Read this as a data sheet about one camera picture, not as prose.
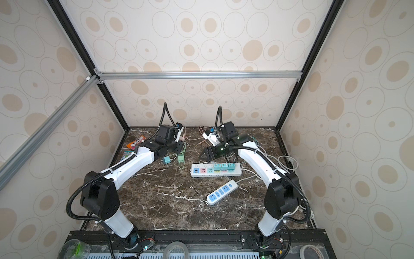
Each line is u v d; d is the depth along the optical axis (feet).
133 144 3.49
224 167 3.01
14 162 1.71
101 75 2.94
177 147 2.60
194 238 2.48
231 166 3.01
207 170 3.10
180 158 3.33
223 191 2.85
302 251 2.30
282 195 1.45
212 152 2.29
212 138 2.43
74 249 2.17
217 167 3.01
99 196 1.46
